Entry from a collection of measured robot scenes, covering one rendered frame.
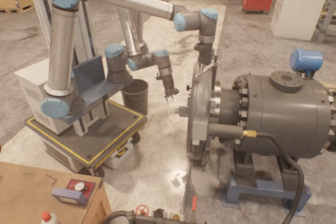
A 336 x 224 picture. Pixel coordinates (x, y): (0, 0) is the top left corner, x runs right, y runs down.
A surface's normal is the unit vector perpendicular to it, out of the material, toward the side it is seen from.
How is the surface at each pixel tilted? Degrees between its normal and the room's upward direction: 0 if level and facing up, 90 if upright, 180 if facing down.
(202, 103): 46
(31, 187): 0
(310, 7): 90
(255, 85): 10
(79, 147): 0
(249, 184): 0
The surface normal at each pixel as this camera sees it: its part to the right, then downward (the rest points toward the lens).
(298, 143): -0.15, 0.51
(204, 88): -0.10, -0.37
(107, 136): 0.00, -0.81
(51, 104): 0.14, 0.65
